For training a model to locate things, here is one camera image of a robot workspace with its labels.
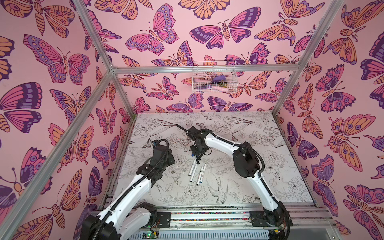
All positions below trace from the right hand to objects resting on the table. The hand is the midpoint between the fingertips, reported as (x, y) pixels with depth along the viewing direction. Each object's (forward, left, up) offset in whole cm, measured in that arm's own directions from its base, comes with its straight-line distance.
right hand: (196, 151), depth 98 cm
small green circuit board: (-45, +23, -3) cm, 51 cm away
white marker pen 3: (-18, -2, -1) cm, 18 cm away
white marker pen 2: (-15, +1, -1) cm, 15 cm away
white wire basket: (+35, -12, +33) cm, 49 cm away
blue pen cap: (-2, +3, 0) cm, 4 cm away
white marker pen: (-10, +2, 0) cm, 10 cm away
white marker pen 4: (-16, -4, 0) cm, 16 cm away
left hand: (-9, +14, +13) cm, 21 cm away
